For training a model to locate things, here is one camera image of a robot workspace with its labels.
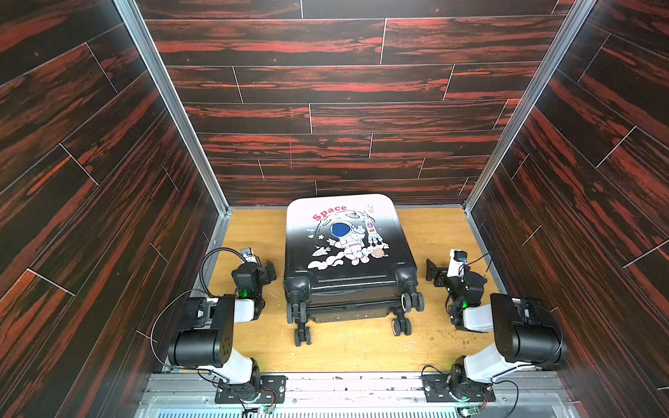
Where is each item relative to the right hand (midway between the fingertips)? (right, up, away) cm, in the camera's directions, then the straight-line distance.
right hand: (447, 259), depth 92 cm
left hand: (-69, -2, +3) cm, 69 cm away
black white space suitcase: (-37, +3, -17) cm, 41 cm away
